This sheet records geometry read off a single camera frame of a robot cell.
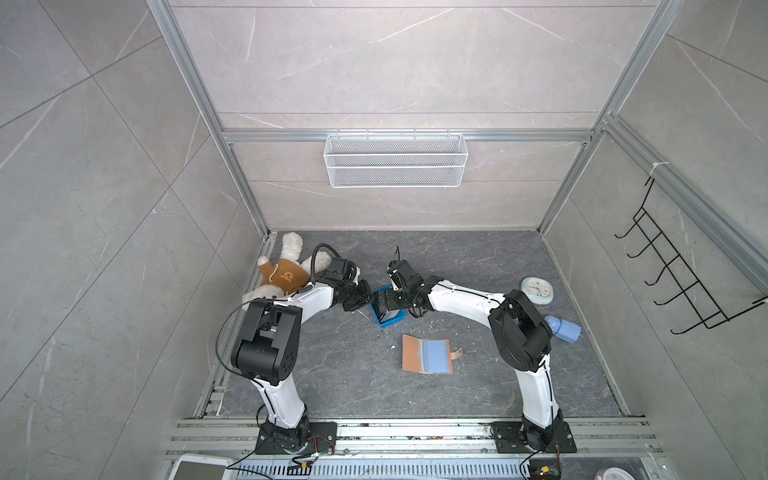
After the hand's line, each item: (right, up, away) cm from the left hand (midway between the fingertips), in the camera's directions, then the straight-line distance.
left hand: (375, 291), depth 95 cm
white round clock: (+56, 0, +4) cm, 56 cm away
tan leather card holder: (+17, -18, -9) cm, 26 cm away
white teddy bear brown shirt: (-30, +5, +1) cm, 30 cm away
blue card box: (+2, 0, -9) cm, 9 cm away
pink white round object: (+57, -38, -28) cm, 74 cm away
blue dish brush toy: (+58, -11, -7) cm, 59 cm away
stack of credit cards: (+3, -7, -2) cm, 8 cm away
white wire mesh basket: (+7, +44, +6) cm, 45 cm away
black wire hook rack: (+73, +2, -30) cm, 79 cm away
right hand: (+4, -2, +1) cm, 5 cm away
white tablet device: (-37, -36, -29) cm, 59 cm away
